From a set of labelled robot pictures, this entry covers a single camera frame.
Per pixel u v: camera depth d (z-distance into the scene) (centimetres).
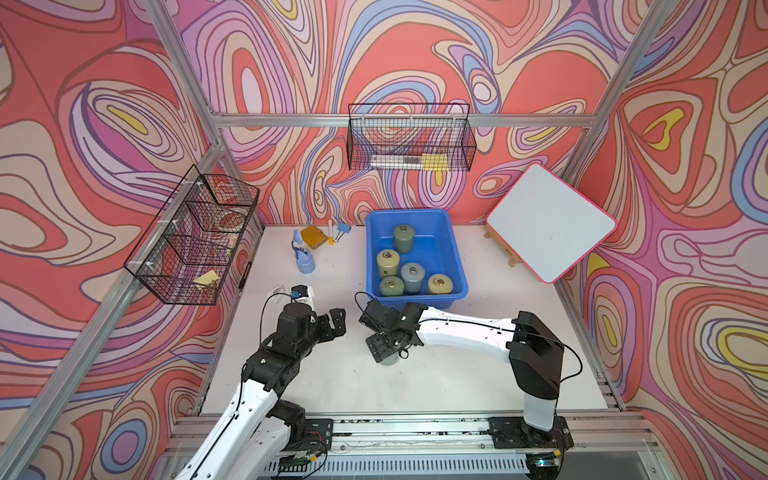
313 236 115
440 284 91
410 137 96
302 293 68
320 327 68
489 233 112
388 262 98
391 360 85
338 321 69
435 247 114
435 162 82
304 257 101
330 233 115
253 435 58
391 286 91
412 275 94
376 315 64
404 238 108
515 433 73
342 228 120
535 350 49
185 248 68
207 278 72
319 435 72
